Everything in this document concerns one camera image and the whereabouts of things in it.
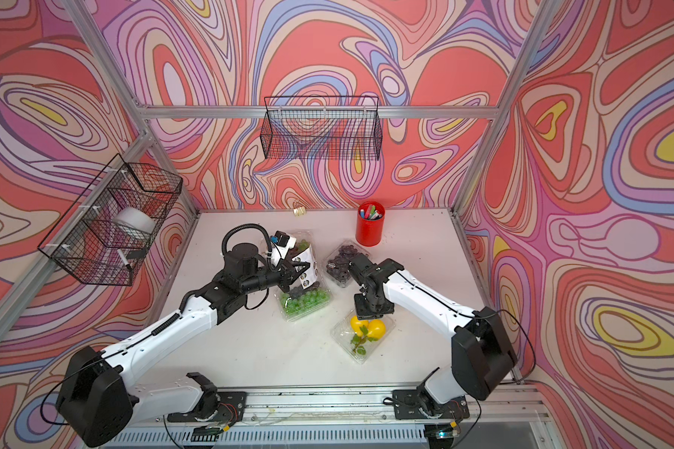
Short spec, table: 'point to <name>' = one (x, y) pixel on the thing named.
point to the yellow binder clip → (300, 211)
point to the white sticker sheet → (309, 276)
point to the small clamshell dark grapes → (337, 264)
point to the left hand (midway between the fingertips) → (311, 267)
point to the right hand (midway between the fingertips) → (371, 322)
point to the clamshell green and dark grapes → (300, 302)
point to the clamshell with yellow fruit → (360, 338)
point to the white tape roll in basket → (135, 222)
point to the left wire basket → (107, 233)
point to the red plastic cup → (369, 224)
